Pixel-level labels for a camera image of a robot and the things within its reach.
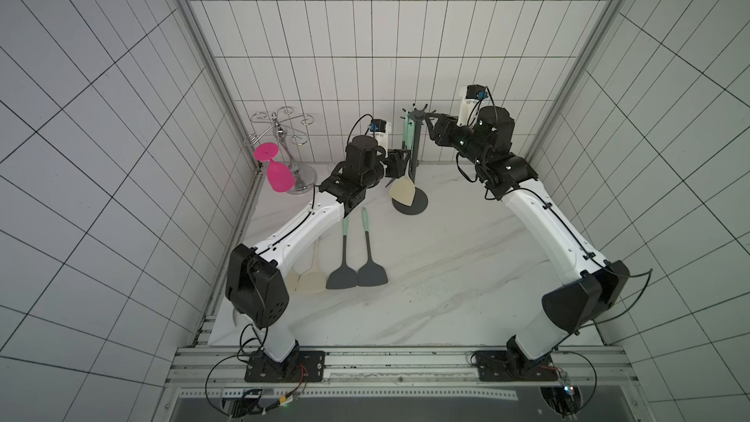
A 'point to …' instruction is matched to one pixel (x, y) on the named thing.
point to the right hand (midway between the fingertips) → (437, 109)
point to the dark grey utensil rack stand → (420, 199)
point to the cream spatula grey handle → (313, 279)
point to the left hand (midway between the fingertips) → (402, 157)
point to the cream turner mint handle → (405, 191)
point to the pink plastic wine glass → (279, 177)
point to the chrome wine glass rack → (284, 126)
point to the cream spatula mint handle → (292, 279)
